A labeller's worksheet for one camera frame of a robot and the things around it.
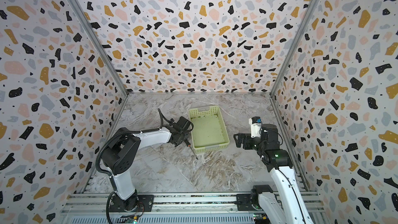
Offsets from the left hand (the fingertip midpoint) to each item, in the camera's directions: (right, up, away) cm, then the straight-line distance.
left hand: (187, 132), depth 96 cm
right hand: (+29, +3, -20) cm, 35 cm away
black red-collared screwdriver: (+1, -7, -3) cm, 7 cm away
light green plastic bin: (+14, 0, +5) cm, 14 cm away
